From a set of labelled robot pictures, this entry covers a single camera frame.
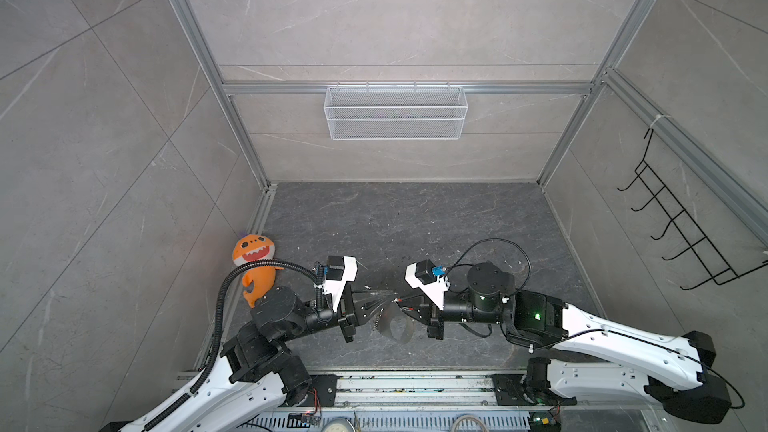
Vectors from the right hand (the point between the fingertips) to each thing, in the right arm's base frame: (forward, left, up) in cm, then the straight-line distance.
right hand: (394, 302), depth 57 cm
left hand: (0, 0, +6) cm, 6 cm away
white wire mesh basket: (+67, -3, -1) cm, 67 cm away
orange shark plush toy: (+27, +43, -22) cm, 55 cm away
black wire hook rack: (+4, -66, +2) cm, 66 cm away
